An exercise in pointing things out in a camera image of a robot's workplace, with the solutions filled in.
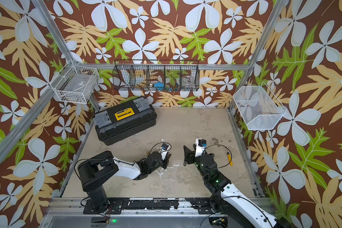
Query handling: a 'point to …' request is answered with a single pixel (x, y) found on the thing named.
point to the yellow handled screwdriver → (229, 158)
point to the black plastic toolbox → (123, 120)
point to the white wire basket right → (259, 109)
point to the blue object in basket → (159, 86)
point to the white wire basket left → (75, 84)
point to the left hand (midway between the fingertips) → (170, 152)
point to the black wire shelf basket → (154, 75)
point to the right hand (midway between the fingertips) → (187, 145)
